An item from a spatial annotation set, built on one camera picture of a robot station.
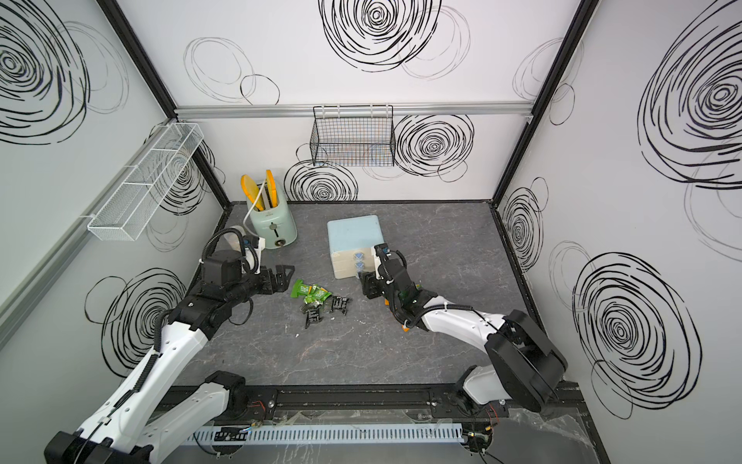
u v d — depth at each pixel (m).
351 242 0.89
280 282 0.69
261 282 0.67
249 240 0.67
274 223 0.96
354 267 0.92
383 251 0.77
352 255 0.88
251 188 0.97
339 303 0.91
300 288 0.93
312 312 0.89
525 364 0.42
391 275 0.63
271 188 0.96
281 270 0.69
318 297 0.91
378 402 0.75
